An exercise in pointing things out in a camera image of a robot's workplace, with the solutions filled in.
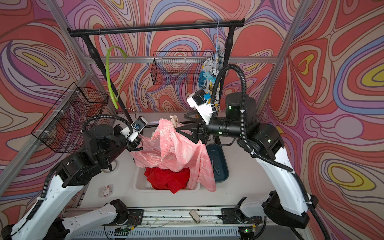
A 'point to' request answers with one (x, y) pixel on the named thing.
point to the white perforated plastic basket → (141, 184)
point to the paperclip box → (107, 190)
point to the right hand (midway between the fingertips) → (183, 128)
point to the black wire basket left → (61, 129)
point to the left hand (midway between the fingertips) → (139, 124)
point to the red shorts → (167, 179)
